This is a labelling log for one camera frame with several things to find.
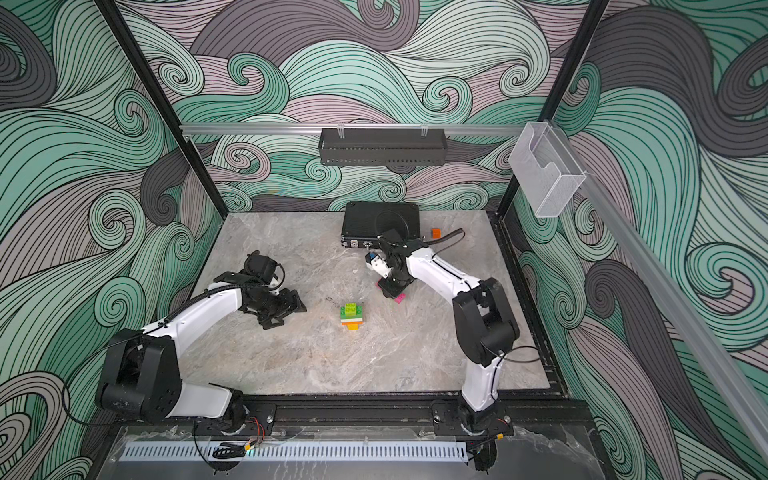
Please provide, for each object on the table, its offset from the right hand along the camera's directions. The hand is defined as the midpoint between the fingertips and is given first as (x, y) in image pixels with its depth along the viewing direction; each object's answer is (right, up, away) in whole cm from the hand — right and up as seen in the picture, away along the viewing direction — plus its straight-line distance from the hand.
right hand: (388, 288), depth 90 cm
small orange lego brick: (+19, +17, +24) cm, 35 cm away
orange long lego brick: (-11, -10, -3) cm, 15 cm away
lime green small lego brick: (-11, -4, -8) cm, 14 cm away
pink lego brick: (+3, -1, -8) cm, 8 cm away
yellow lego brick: (-11, -12, -2) cm, 16 cm away
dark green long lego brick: (-9, -6, -8) cm, 13 cm away
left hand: (-27, -6, -5) cm, 28 cm away
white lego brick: (-11, -9, -5) cm, 15 cm away
